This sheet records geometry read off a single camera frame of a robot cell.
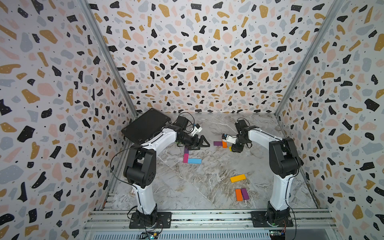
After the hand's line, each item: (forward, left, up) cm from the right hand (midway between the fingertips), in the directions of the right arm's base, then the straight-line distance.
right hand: (236, 145), depth 101 cm
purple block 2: (-31, -1, -1) cm, 31 cm away
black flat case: (+11, +64, +6) cm, 65 cm away
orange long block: (+1, +8, 0) cm, 8 cm away
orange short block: (-32, +2, -2) cm, 32 cm away
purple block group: (-5, +34, -1) cm, 34 cm away
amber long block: (-22, +2, -1) cm, 22 cm away
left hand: (-10, +21, +13) cm, 27 cm away
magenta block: (-10, +33, 0) cm, 35 cm away
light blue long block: (-12, +28, -1) cm, 30 cm away
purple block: (+2, +13, -1) cm, 13 cm away
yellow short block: (-6, +5, +5) cm, 9 cm away
